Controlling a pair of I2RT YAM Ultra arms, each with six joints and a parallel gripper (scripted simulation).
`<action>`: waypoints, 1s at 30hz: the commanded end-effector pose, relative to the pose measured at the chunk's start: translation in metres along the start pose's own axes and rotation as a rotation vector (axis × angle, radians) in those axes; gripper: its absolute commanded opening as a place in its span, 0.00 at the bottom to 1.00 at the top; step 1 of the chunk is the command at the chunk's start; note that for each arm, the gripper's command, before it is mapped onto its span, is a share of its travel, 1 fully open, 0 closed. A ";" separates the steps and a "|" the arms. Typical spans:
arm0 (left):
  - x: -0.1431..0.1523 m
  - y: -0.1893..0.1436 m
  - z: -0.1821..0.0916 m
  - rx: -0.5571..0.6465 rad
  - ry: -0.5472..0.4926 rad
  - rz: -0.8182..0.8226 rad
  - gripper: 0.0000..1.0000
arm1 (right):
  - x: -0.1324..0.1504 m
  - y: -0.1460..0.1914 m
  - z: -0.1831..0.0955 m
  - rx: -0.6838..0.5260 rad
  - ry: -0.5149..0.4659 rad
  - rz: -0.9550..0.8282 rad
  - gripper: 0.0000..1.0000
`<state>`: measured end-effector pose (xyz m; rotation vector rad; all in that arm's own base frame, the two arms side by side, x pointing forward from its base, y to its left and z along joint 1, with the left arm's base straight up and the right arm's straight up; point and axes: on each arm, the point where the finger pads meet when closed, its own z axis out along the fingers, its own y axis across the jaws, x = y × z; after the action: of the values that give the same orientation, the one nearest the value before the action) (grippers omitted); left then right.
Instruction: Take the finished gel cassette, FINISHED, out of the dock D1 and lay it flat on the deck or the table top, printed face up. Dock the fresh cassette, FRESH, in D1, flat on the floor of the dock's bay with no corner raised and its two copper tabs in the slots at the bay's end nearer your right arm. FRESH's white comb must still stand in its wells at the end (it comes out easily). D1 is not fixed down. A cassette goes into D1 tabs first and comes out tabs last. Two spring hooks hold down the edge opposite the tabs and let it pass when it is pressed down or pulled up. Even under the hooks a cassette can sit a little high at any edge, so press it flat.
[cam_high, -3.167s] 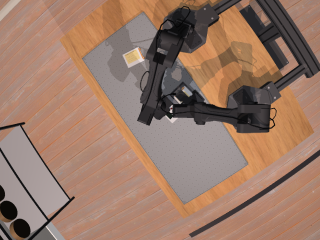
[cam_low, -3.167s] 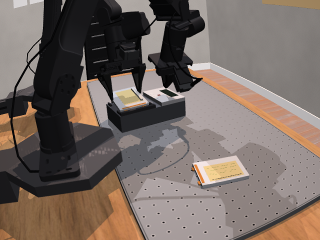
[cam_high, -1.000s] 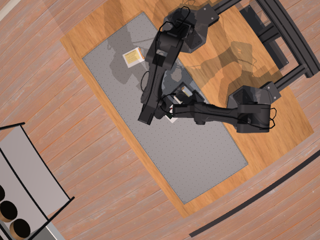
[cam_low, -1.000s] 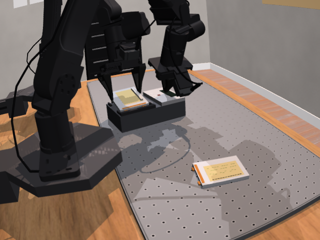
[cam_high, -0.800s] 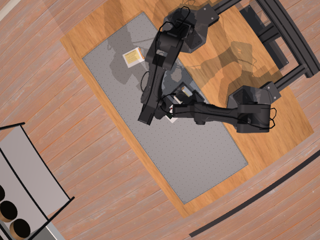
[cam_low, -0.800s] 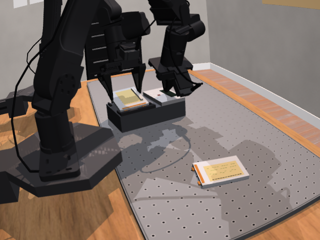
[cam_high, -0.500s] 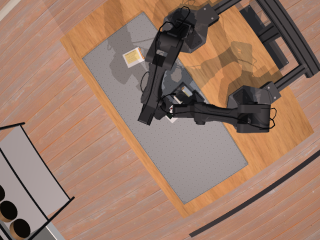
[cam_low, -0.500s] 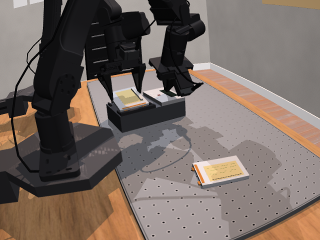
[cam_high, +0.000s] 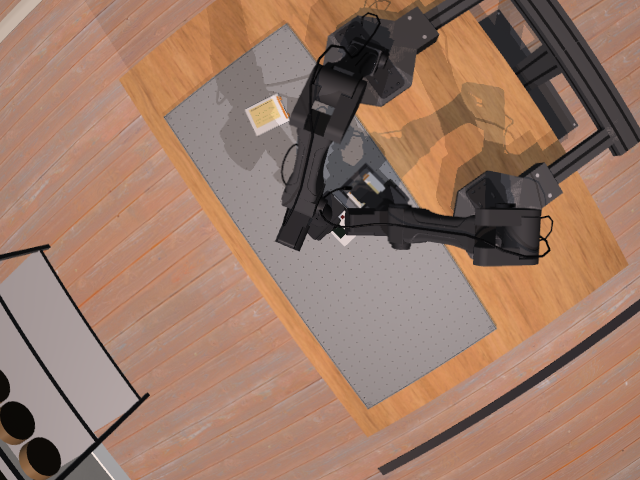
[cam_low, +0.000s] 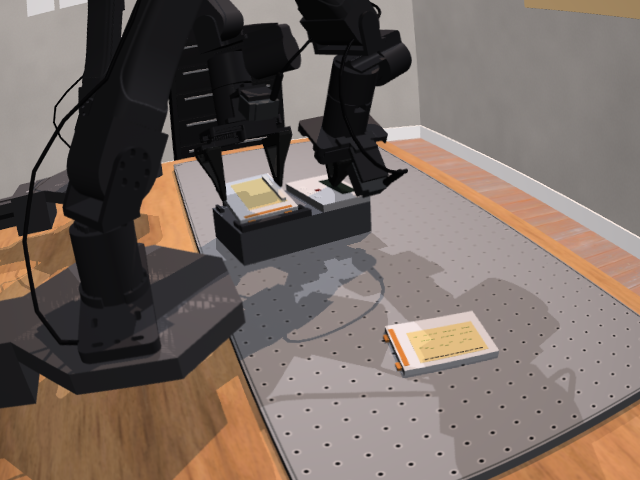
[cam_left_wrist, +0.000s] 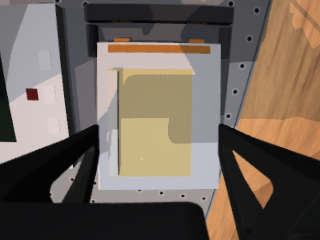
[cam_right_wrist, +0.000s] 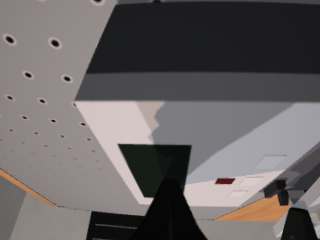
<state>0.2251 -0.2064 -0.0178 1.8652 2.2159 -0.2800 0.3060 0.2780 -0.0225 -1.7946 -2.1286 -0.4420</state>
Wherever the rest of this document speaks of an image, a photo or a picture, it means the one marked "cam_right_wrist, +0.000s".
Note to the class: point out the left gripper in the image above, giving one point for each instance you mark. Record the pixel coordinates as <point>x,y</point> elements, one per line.
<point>298,225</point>

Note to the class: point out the grey perforated base plate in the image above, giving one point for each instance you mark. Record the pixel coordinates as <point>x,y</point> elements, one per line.
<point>45,143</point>

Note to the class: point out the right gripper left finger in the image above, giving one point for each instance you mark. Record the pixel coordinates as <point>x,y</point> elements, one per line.
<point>157,219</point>

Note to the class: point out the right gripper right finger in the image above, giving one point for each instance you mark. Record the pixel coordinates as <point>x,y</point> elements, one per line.
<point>182,222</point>

